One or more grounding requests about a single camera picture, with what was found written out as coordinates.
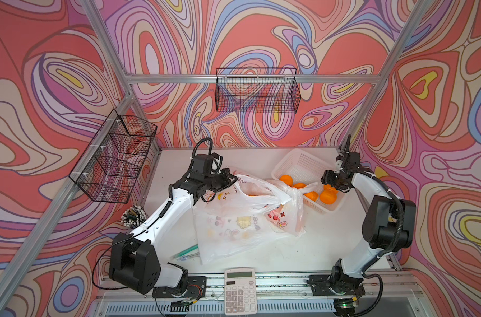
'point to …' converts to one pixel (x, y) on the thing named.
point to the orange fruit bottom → (312, 195)
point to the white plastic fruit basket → (303, 168)
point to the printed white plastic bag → (289, 216)
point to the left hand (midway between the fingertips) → (240, 179)
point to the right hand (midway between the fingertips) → (329, 184)
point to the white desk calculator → (240, 296)
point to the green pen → (191, 251)
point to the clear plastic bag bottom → (222, 234)
